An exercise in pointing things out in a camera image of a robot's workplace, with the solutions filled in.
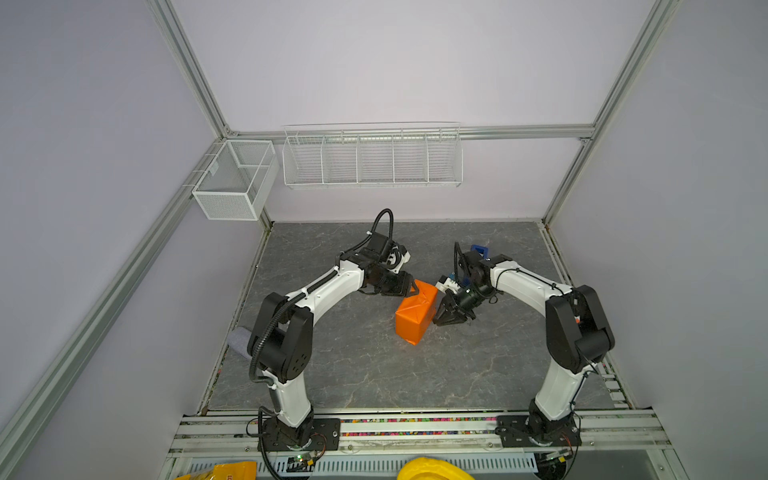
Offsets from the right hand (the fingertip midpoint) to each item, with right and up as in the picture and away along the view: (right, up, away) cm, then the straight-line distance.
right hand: (438, 326), depth 84 cm
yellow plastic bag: (-50, -27, -18) cm, 60 cm away
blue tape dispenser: (+18, +22, +22) cm, 36 cm away
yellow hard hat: (-5, -27, -18) cm, 33 cm away
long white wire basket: (-20, +54, +25) cm, 63 cm away
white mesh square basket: (-67, +44, +16) cm, 82 cm away
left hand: (-7, +9, +2) cm, 12 cm away
